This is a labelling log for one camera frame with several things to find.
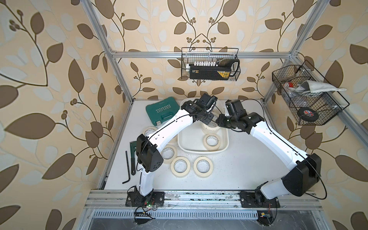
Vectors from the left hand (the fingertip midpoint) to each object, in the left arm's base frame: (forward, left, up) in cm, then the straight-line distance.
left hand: (209, 115), depth 80 cm
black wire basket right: (+2, -52, +11) cm, 53 cm away
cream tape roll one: (-20, +2, -25) cm, 32 cm away
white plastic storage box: (-1, +9, -26) cm, 28 cm away
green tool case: (+18, +33, -20) cm, 43 cm away
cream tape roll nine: (-7, 0, -2) cm, 7 cm away
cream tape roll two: (-9, -4, -22) cm, 25 cm away
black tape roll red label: (-4, -50, +7) cm, 50 cm away
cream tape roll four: (-11, +24, -25) cm, 36 cm away
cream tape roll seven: (-20, +16, -25) cm, 36 cm away
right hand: (-1, -5, -3) cm, 6 cm away
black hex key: (-24, +46, -25) cm, 58 cm away
